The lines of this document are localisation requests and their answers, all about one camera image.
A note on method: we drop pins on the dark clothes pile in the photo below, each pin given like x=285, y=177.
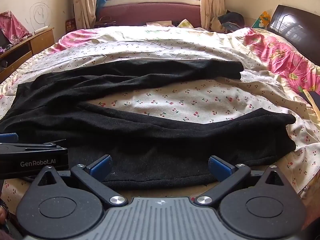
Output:
x=232, y=21

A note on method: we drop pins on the right beige curtain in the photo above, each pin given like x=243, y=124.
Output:
x=210, y=10

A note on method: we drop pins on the black pants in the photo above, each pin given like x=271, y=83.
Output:
x=147, y=151

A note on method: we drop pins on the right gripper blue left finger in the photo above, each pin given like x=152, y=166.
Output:
x=91, y=178

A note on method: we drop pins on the cherry print bed quilt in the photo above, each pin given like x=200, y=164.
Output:
x=160, y=102

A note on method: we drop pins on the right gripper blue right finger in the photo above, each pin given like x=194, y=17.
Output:
x=229, y=176

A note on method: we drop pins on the dark wooden headboard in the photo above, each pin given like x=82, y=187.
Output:
x=300, y=28

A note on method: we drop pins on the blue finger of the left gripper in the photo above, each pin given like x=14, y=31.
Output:
x=8, y=138

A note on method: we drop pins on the pink floral cloth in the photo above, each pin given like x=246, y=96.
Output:
x=12, y=28

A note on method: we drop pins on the wooden side cabinet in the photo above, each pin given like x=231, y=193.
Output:
x=18, y=54

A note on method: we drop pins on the maroon padded bench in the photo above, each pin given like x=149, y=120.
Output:
x=136, y=14

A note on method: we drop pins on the colourful bag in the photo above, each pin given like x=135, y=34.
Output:
x=263, y=21

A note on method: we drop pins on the left beige curtain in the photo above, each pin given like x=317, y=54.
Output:
x=84, y=12

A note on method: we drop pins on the beige curtain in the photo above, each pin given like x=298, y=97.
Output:
x=210, y=10
x=84, y=12

